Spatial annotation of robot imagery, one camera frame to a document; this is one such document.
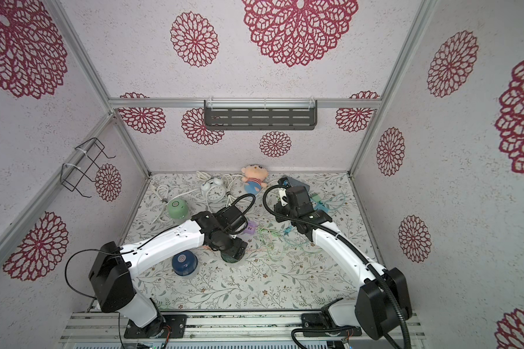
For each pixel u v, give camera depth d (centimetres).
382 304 40
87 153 79
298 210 61
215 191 103
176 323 75
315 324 73
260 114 96
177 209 94
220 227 58
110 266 47
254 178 109
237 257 71
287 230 97
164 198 109
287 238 95
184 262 78
